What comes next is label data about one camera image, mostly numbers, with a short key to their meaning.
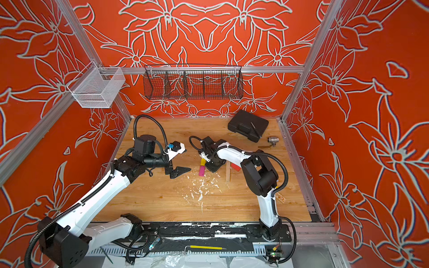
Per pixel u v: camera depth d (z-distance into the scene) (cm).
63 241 37
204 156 87
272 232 62
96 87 92
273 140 104
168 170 63
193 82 98
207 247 70
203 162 95
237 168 95
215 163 81
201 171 93
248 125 107
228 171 92
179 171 62
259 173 51
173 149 59
